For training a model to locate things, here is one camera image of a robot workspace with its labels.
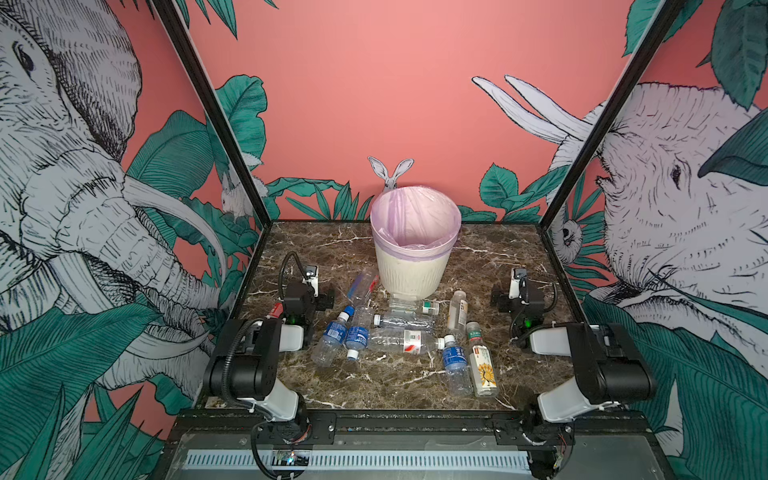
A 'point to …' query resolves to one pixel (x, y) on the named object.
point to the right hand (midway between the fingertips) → (508, 280)
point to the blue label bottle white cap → (357, 334)
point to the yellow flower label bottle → (482, 362)
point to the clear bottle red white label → (404, 341)
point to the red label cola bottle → (372, 288)
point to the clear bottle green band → (401, 307)
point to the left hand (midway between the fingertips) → (314, 277)
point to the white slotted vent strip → (359, 460)
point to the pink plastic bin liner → (414, 224)
